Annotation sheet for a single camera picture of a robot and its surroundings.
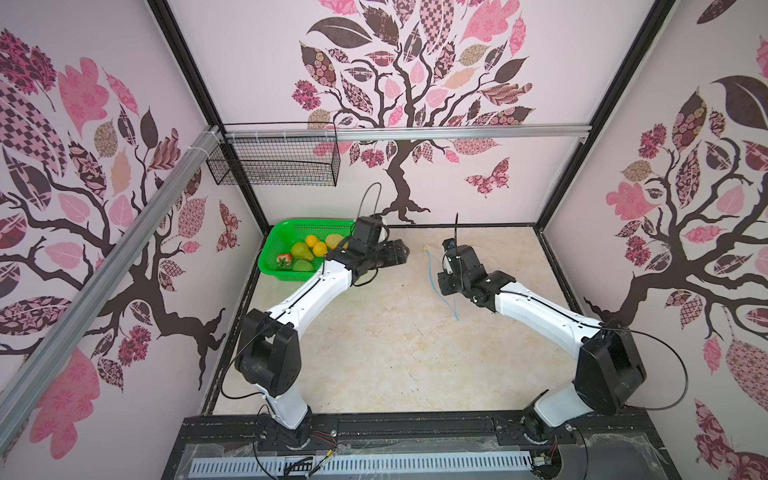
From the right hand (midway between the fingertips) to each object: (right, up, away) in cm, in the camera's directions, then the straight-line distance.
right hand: (447, 269), depth 87 cm
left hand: (-14, +4, -2) cm, 15 cm away
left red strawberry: (-55, +2, +16) cm, 58 cm away
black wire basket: (-55, +37, +8) cm, 67 cm away
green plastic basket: (-59, +11, +23) cm, 64 cm away
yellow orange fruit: (-48, +10, +24) cm, 54 cm away
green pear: (-50, +6, +19) cm, 54 cm away
